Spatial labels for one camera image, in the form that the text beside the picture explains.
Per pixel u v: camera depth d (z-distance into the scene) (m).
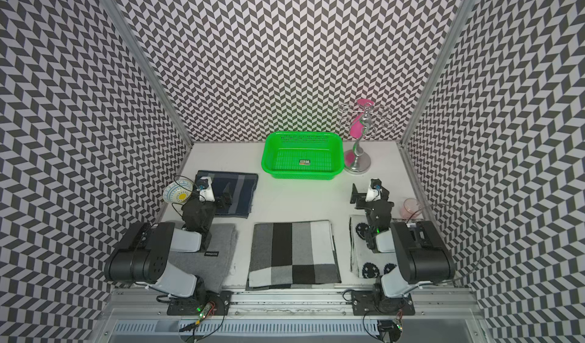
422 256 0.45
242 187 0.98
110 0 0.74
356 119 1.05
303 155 1.15
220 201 0.81
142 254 0.44
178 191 0.96
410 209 0.92
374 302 0.72
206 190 0.76
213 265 0.77
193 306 0.67
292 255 0.81
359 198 0.80
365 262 0.78
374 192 0.77
